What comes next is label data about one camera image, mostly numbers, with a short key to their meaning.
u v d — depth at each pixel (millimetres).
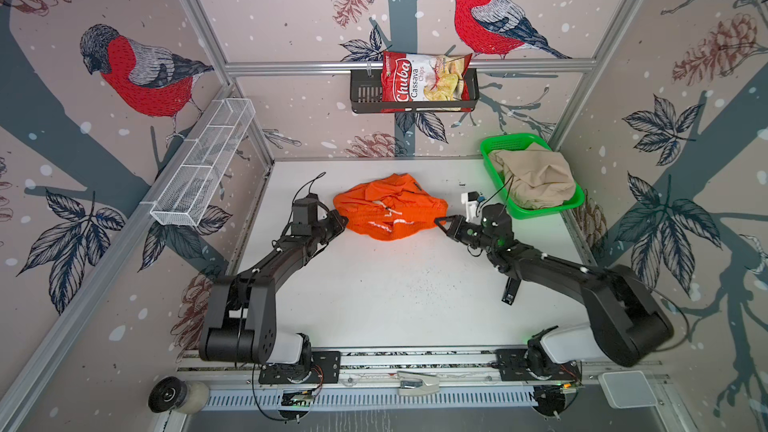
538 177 992
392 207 925
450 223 796
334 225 812
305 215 704
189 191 725
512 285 839
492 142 1180
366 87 951
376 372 733
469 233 757
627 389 699
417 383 699
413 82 879
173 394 613
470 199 802
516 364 736
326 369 732
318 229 757
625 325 428
